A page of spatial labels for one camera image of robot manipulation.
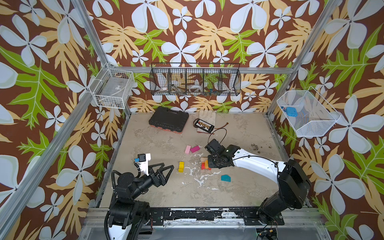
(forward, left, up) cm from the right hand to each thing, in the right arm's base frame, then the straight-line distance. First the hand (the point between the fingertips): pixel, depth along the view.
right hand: (209, 163), depth 86 cm
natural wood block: (+3, +3, -1) cm, 5 cm away
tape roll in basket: (+45, +7, +20) cm, 50 cm away
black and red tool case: (+35, +25, -1) cm, 43 cm away
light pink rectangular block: (+13, +13, -6) cm, 19 cm away
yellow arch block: (+1, +16, -6) cm, 18 cm away
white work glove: (+44, -4, -7) cm, 44 cm away
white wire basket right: (+20, -55, +21) cm, 62 cm away
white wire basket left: (+35, +56, +28) cm, 72 cm away
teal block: (-6, -10, -8) cm, 14 cm away
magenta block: (+13, +8, -6) cm, 17 cm away
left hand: (-9, +21, +17) cm, 29 cm away
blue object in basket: (+23, -49, +18) cm, 57 cm away
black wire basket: (+49, +9, +24) cm, 55 cm away
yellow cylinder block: (-4, +2, +7) cm, 8 cm away
